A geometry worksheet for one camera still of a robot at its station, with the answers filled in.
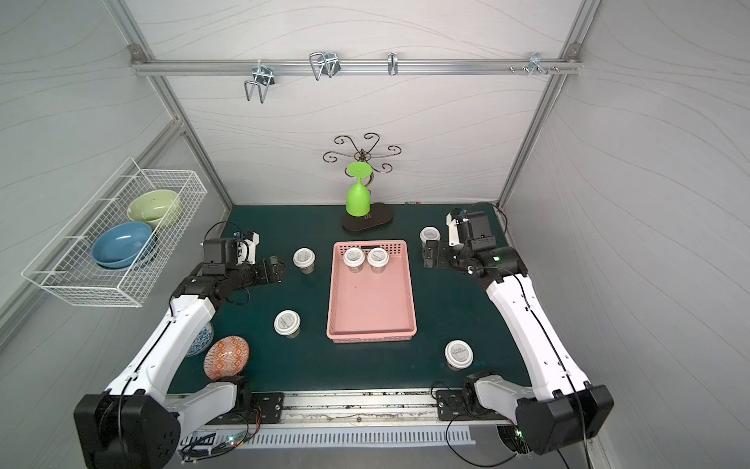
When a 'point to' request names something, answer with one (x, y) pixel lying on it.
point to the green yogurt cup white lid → (428, 234)
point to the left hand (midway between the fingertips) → (273, 266)
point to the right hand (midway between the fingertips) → (441, 250)
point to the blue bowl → (119, 244)
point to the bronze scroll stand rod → (364, 155)
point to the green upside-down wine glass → (357, 200)
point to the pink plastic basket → (370, 296)
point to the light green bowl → (153, 206)
